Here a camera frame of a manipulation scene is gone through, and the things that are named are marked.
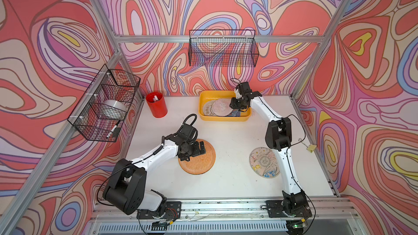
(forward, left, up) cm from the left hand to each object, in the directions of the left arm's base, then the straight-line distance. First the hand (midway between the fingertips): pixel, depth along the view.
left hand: (201, 153), depth 86 cm
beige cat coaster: (+35, -3, -3) cm, 36 cm away
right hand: (+32, -20, +1) cm, 37 cm away
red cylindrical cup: (+31, +29, +6) cm, 43 cm away
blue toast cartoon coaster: (+30, -22, -2) cm, 37 cm away
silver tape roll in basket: (+7, +38, +27) cm, 47 cm away
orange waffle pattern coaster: (-4, 0, -5) cm, 6 cm away
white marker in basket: (-2, +40, +19) cm, 45 cm away
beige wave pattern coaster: (-3, -35, -6) cm, 36 cm away
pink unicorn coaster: (+35, -12, -2) cm, 38 cm away
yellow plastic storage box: (+44, -2, 0) cm, 44 cm away
